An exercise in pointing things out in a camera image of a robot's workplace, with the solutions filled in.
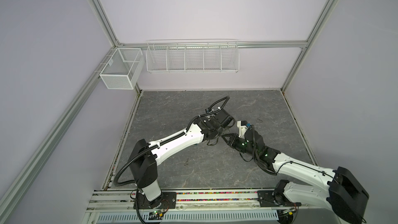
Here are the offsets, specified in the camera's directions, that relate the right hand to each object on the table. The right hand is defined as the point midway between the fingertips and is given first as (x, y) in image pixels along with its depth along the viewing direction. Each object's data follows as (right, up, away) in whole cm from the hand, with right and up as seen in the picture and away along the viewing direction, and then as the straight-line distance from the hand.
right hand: (221, 137), depth 78 cm
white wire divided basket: (-16, +48, +21) cm, 55 cm away
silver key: (-19, -16, +7) cm, 26 cm away
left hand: (+2, +3, +1) cm, 3 cm away
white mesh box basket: (-62, +39, +21) cm, 76 cm away
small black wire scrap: (+30, +6, +27) cm, 40 cm away
